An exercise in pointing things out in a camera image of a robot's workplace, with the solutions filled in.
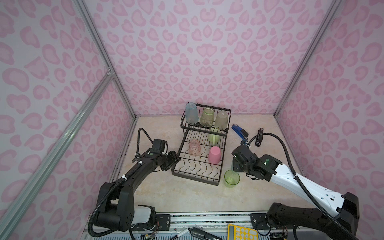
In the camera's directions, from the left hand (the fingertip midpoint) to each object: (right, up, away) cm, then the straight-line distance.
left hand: (179, 158), depth 87 cm
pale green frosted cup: (+24, +22, -1) cm, 33 cm away
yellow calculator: (+29, -31, -18) cm, 46 cm away
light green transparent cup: (+16, +23, -3) cm, 28 cm away
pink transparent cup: (+9, +5, +9) cm, 13 cm away
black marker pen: (+11, -29, -21) cm, 37 cm away
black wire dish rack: (+12, -1, +8) cm, 14 cm away
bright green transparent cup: (+30, -12, +1) cm, 33 cm away
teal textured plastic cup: (+7, +26, -1) cm, 27 cm away
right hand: (+31, 0, -10) cm, 32 cm away
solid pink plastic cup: (+20, +2, 0) cm, 21 cm away
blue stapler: (+42, +14, +20) cm, 49 cm away
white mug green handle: (+21, +10, +8) cm, 25 cm away
